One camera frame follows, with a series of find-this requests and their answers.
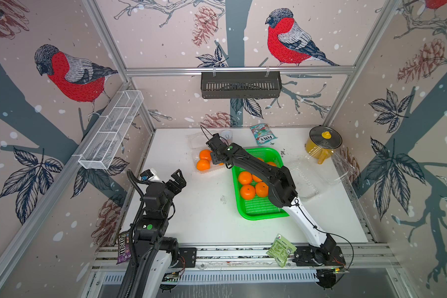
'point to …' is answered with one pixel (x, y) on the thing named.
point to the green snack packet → (280, 249)
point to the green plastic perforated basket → (258, 208)
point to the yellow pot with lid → (321, 141)
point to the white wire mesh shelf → (108, 130)
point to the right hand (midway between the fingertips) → (220, 153)
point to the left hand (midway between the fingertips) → (176, 171)
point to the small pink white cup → (226, 135)
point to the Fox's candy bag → (262, 133)
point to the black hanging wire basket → (241, 85)
